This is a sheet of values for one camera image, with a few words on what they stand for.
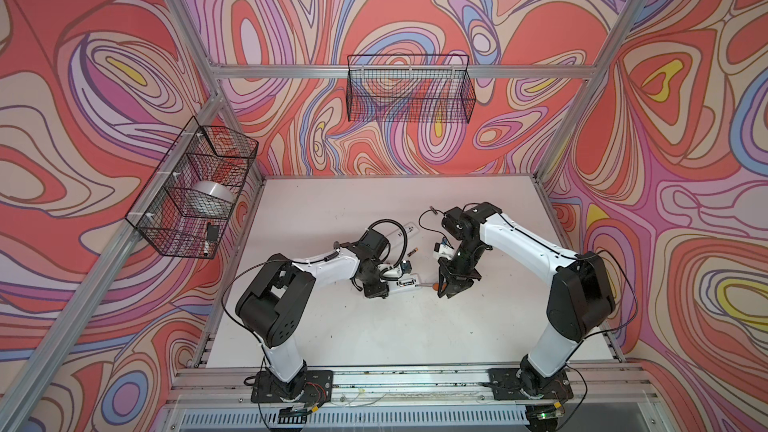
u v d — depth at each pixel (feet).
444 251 2.57
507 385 2.40
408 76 2.90
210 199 2.31
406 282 2.93
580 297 1.51
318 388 2.39
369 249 2.44
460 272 2.31
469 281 2.32
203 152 2.42
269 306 1.57
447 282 2.32
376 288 2.64
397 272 2.64
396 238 2.60
